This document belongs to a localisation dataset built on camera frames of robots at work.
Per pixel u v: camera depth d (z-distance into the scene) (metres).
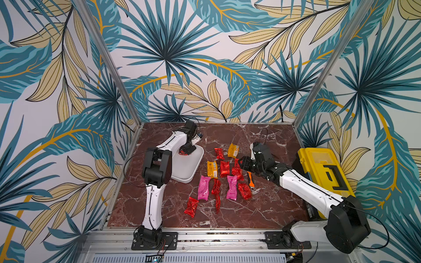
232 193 0.85
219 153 1.00
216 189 0.86
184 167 0.96
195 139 0.96
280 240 0.73
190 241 0.75
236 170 0.93
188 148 0.93
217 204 0.82
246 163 0.75
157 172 0.58
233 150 1.03
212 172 0.92
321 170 0.78
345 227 0.41
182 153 0.98
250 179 0.92
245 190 0.88
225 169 0.94
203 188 0.87
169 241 0.71
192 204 0.82
